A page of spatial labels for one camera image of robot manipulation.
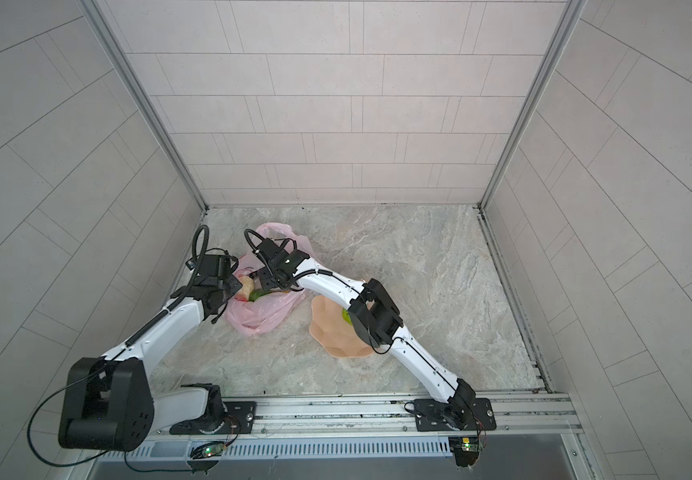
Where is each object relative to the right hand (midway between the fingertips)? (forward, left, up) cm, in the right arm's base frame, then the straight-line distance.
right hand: (267, 280), depth 92 cm
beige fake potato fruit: (-4, +5, +2) cm, 7 cm away
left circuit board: (-42, +7, -1) cm, 43 cm away
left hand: (-1, +8, +4) cm, 9 cm away
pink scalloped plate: (-16, -20, -5) cm, 26 cm away
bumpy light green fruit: (-13, -24, -1) cm, 28 cm away
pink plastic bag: (-14, -2, +5) cm, 15 cm away
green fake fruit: (-6, +2, +2) cm, 6 cm away
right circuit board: (-46, -51, -6) cm, 68 cm away
